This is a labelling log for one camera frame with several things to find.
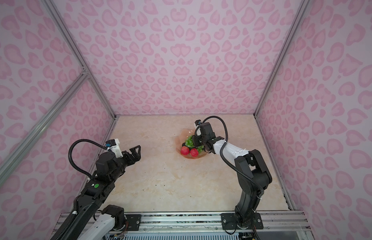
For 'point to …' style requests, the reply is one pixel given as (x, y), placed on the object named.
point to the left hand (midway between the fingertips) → (134, 146)
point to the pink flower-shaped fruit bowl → (181, 138)
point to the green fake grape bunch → (189, 143)
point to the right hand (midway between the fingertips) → (196, 135)
